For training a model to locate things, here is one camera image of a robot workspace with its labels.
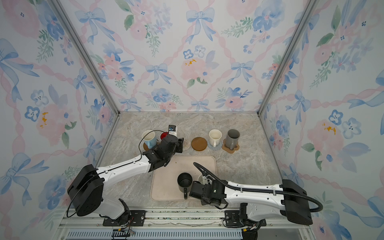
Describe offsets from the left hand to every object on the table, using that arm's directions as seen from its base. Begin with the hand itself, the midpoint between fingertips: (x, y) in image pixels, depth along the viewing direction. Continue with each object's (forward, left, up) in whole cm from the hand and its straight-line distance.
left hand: (181, 137), depth 83 cm
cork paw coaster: (+4, -28, -18) cm, 34 cm away
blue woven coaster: (+3, -21, -17) cm, 27 cm away
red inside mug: (+9, +13, -10) cm, 18 cm away
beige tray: (-18, +10, -18) cm, 28 cm away
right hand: (-27, -13, -14) cm, 33 cm away
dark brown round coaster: (+3, +24, -16) cm, 29 cm away
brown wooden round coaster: (+7, -11, -18) cm, 22 cm away
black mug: (-19, -2, -15) cm, 24 cm away
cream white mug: (+8, -21, -11) cm, 25 cm away
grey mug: (+5, -31, -8) cm, 32 cm away
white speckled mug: (-22, -12, -3) cm, 25 cm away
